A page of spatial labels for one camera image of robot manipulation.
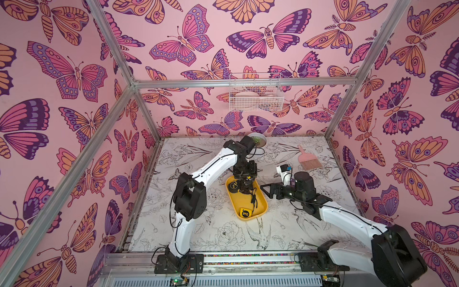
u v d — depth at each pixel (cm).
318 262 71
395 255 40
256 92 94
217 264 75
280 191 73
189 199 52
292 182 69
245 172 76
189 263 73
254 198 92
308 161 107
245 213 85
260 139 105
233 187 93
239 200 92
